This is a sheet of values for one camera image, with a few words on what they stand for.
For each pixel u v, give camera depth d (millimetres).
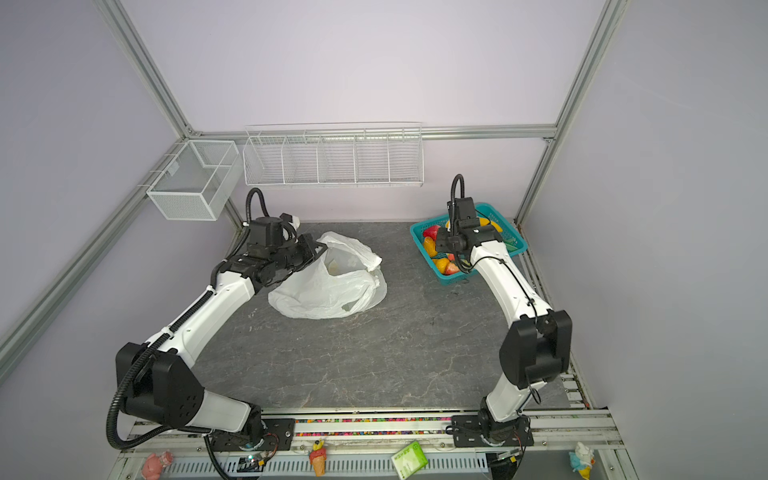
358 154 1021
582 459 680
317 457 689
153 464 680
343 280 768
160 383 415
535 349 447
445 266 991
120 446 381
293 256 703
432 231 1076
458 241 603
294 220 767
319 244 805
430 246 1050
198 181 979
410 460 691
